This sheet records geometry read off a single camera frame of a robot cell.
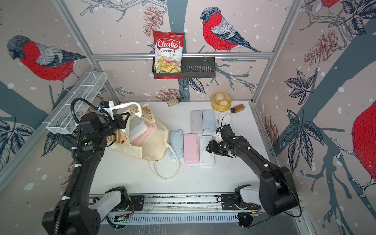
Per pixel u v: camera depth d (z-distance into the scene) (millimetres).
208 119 1072
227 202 728
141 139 951
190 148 925
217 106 1131
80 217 372
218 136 805
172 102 1165
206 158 869
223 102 1129
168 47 835
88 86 873
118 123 647
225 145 624
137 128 947
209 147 771
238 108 1127
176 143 928
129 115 734
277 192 409
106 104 635
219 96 1163
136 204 731
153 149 925
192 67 1070
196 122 1043
